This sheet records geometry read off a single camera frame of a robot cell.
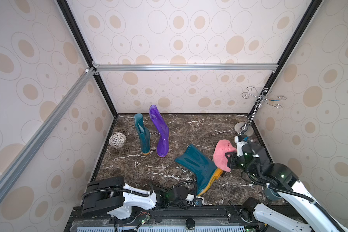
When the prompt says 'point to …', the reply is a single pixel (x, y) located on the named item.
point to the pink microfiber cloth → (223, 147)
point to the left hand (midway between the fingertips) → (198, 196)
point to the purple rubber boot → (163, 131)
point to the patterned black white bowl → (117, 139)
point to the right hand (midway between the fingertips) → (231, 152)
